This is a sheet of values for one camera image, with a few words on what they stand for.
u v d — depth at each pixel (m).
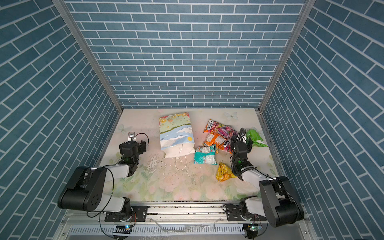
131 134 0.79
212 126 1.05
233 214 0.74
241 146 0.61
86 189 0.44
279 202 0.42
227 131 1.00
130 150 0.70
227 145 0.94
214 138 0.98
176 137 0.89
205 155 0.89
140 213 0.73
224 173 0.83
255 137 0.91
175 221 0.73
